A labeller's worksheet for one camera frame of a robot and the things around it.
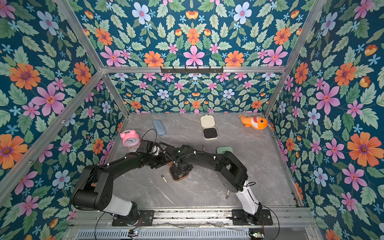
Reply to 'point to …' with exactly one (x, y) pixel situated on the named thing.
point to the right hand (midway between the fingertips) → (183, 168)
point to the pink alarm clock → (130, 138)
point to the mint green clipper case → (222, 150)
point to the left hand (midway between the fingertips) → (170, 159)
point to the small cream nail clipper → (164, 178)
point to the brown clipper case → (170, 163)
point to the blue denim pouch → (159, 127)
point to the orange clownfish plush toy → (257, 122)
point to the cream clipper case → (210, 131)
